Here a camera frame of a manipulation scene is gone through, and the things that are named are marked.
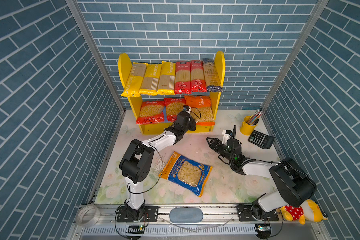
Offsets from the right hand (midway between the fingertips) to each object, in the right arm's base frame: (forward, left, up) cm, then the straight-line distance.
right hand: (206, 138), depth 87 cm
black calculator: (+11, -38, -13) cm, 42 cm away
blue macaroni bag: (-19, +9, -11) cm, 23 cm away
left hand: (+12, +8, +3) cm, 14 cm away
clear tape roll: (-42, +58, -13) cm, 73 cm away
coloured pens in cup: (+19, -32, -1) cm, 38 cm away
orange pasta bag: (+19, +4, +5) cm, 20 cm away
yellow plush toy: (-32, -48, -8) cm, 59 cm away
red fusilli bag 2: (+20, +22, +6) cm, 30 cm away
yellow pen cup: (+15, -27, -7) cm, 32 cm away
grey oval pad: (-38, +9, -11) cm, 41 cm away
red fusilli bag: (+13, +36, +6) cm, 38 cm away
